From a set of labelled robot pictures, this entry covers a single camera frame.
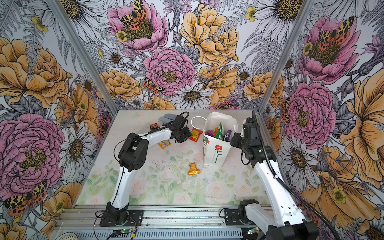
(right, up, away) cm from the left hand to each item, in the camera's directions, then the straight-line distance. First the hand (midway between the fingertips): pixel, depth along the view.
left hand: (190, 139), depth 103 cm
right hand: (+24, +1, -26) cm, 35 cm away
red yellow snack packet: (+3, +3, +2) cm, 5 cm away
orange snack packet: (+16, +6, -9) cm, 19 cm away
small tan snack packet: (-17, -3, -4) cm, 17 cm away
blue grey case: (-15, +16, +13) cm, 26 cm away
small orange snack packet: (+3, -17, -13) cm, 22 cm away
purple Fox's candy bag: (+22, +3, -17) cm, 28 cm away
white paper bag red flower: (+14, -4, -23) cm, 27 cm away
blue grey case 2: (-20, +13, +8) cm, 25 cm away
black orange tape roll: (-26, +8, +5) cm, 28 cm away
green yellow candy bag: (+17, +4, -20) cm, 27 cm away
